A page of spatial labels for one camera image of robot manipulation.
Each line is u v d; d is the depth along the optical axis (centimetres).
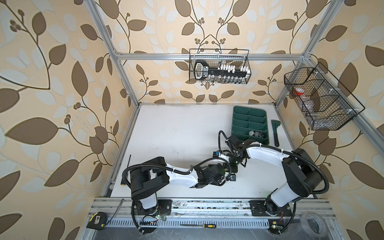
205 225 69
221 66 81
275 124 107
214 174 64
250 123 101
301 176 45
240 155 66
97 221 69
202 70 84
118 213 74
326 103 73
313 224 69
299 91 81
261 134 95
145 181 44
